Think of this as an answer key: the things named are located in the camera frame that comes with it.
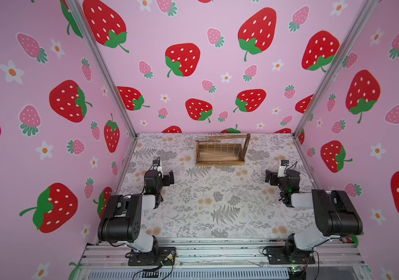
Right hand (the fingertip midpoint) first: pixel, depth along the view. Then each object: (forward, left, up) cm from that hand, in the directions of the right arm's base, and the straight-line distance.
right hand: (280, 171), depth 95 cm
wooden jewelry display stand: (+17, +32, -5) cm, 37 cm away
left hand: (-5, +65, +1) cm, 65 cm away
